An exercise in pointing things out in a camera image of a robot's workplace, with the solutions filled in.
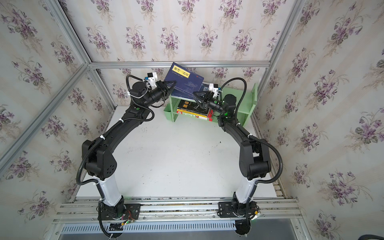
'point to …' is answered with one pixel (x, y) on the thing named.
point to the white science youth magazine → (205, 87)
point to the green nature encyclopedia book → (209, 118)
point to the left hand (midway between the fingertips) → (176, 79)
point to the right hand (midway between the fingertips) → (191, 96)
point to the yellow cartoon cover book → (192, 114)
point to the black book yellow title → (191, 105)
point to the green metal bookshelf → (248, 95)
